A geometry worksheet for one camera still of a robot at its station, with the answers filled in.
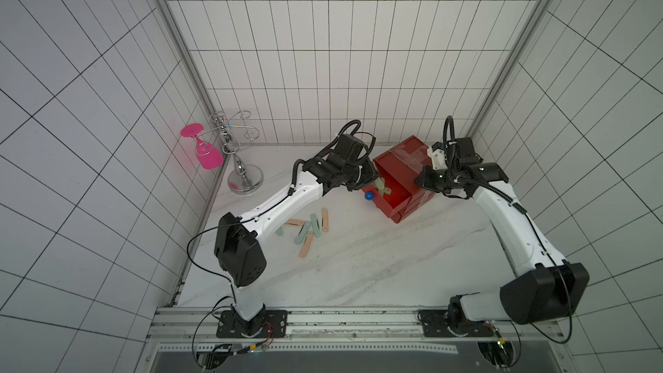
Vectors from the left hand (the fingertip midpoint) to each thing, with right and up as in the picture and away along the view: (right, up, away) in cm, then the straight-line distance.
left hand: (375, 180), depth 77 cm
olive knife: (+5, -4, +7) cm, 9 cm away
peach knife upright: (-16, -16, +18) cm, 29 cm away
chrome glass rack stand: (-50, -2, +30) cm, 59 cm away
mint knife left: (-33, -20, +16) cm, 41 cm away
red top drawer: (+5, -7, -1) cm, 9 cm away
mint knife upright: (-19, -18, +16) cm, 31 cm away
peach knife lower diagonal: (-23, -24, +13) cm, 36 cm away
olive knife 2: (+1, -1, -1) cm, 2 cm away
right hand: (+14, +1, +4) cm, 15 cm away
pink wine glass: (-57, +8, +13) cm, 59 cm away
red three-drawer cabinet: (+11, +5, +7) cm, 14 cm away
